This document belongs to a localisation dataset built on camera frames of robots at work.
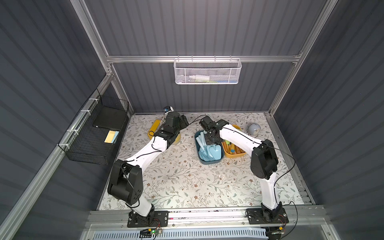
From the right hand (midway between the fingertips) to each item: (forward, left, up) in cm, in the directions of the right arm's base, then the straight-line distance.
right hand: (211, 141), depth 92 cm
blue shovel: (-6, -3, -2) cm, 7 cm away
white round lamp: (+12, -30, -2) cm, 33 cm away
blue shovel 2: (-5, +6, -6) cm, 9 cm away
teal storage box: (-11, +3, -6) cm, 13 cm away
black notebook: (+6, +59, +15) cm, 61 cm away
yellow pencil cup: (+5, +22, -6) cm, 23 cm away
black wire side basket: (-11, +61, +19) cm, 65 cm away
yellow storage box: (-7, -12, -5) cm, 15 cm away
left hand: (+7, +17, +14) cm, 23 cm away
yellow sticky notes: (-8, +53, +16) cm, 56 cm away
